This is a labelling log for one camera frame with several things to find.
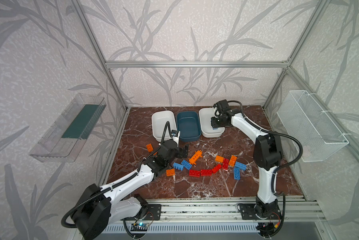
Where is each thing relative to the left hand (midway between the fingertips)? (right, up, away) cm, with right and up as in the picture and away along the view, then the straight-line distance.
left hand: (183, 139), depth 82 cm
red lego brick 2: (+13, -20, +4) cm, 24 cm away
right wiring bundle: (+43, -43, -11) cm, 61 cm away
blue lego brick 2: (+1, -16, +8) cm, 19 cm away
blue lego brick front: (+30, -20, +2) cm, 37 cm away
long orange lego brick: (+6, -13, +9) cm, 17 cm away
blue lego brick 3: (+34, -17, +6) cm, 38 cm away
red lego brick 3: (+25, -16, +7) cm, 31 cm away
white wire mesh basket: (+56, +11, -13) cm, 59 cm away
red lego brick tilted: (+19, -18, +5) cm, 27 cm away
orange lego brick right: (+30, -14, +8) cm, 34 cm away
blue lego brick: (-4, -16, +4) cm, 17 cm away
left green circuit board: (-21, -42, -11) cm, 48 cm away
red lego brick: (+6, -20, +2) cm, 21 cm away
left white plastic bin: (-20, +11, +29) cm, 37 cm away
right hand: (+20, +11, +16) cm, 28 cm away
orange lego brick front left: (-8, -20, +4) cm, 22 cm away
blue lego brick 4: (+20, +5, +13) cm, 24 cm away
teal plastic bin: (+3, +6, +26) cm, 27 cm away
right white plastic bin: (+15, +4, +20) cm, 26 cm away
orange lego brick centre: (+22, -13, +9) cm, 27 cm away
